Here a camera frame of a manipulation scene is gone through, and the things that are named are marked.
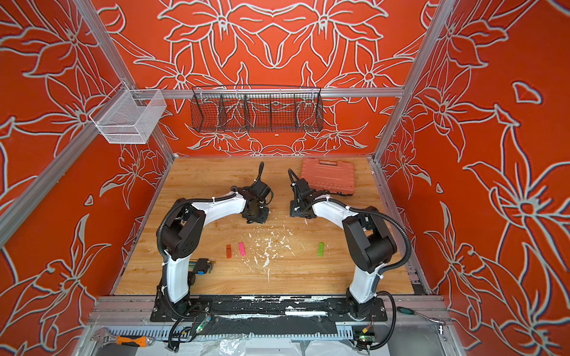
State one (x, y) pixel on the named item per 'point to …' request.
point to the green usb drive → (320, 249)
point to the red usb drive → (228, 251)
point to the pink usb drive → (242, 248)
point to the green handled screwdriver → (412, 312)
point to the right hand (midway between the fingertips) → (299, 207)
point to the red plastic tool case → (330, 176)
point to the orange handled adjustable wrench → (103, 336)
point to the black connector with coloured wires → (201, 265)
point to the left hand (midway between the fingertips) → (264, 216)
